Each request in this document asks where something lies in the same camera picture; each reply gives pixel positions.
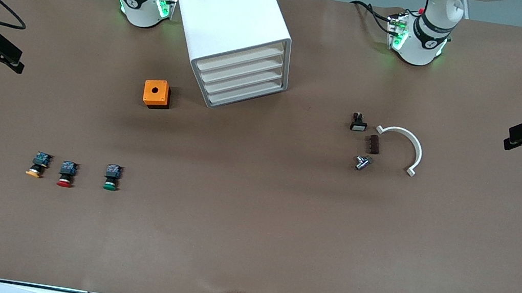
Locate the yellow push button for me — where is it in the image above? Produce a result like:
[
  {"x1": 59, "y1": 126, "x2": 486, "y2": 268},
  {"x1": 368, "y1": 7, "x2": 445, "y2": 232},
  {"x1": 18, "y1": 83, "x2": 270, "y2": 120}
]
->
[{"x1": 25, "y1": 150, "x2": 53, "y2": 181}]

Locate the white drawer cabinet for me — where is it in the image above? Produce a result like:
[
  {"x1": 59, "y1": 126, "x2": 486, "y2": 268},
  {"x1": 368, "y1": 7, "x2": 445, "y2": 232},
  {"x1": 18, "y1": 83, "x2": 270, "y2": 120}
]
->
[{"x1": 154, "y1": 0, "x2": 300, "y2": 119}]

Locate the small silver black connector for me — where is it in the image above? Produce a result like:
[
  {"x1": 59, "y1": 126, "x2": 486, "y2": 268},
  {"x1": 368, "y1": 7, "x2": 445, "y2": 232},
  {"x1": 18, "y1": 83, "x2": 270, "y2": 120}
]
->
[{"x1": 354, "y1": 154, "x2": 374, "y2": 173}]

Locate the white plastic drawer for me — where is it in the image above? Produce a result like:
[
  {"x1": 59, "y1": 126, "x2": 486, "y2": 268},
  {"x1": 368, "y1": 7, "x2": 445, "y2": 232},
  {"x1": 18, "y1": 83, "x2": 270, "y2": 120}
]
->
[
  {"x1": 203, "y1": 71, "x2": 286, "y2": 117},
  {"x1": 199, "y1": 58, "x2": 286, "y2": 104},
  {"x1": 194, "y1": 29, "x2": 288, "y2": 84},
  {"x1": 197, "y1": 45, "x2": 286, "y2": 95}
]

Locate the black white switch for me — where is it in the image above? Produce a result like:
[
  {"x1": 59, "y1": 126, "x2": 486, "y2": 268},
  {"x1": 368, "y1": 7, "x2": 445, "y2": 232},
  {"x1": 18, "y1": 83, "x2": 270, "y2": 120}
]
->
[{"x1": 350, "y1": 111, "x2": 370, "y2": 133}]

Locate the green push button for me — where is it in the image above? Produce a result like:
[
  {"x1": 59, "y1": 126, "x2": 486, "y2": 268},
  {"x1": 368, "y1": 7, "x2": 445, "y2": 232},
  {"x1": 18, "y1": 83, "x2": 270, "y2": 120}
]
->
[{"x1": 102, "y1": 163, "x2": 124, "y2": 193}]

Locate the black base cable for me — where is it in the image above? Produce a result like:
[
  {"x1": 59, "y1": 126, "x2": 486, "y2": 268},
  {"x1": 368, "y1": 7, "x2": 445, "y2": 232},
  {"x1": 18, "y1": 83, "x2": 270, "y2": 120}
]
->
[{"x1": 346, "y1": 0, "x2": 397, "y2": 35}]

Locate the red push button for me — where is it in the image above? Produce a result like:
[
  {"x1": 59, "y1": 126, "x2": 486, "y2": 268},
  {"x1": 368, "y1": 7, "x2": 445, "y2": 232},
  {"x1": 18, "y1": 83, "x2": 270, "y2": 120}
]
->
[{"x1": 56, "y1": 160, "x2": 79, "y2": 189}]

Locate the orange box with hole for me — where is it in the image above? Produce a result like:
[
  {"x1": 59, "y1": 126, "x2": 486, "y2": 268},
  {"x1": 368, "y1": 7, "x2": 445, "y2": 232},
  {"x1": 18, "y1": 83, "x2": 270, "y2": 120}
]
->
[{"x1": 141, "y1": 78, "x2": 173, "y2": 111}]

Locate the white curved bracket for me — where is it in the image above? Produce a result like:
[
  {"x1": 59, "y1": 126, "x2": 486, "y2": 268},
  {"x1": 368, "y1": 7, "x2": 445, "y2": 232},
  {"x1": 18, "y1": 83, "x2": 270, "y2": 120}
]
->
[{"x1": 370, "y1": 124, "x2": 426, "y2": 178}]

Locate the brown terminal block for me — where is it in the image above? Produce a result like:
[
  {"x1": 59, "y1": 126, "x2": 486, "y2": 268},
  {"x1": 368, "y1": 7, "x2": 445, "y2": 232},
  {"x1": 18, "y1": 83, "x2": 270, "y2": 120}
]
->
[{"x1": 363, "y1": 134, "x2": 382, "y2": 156}]

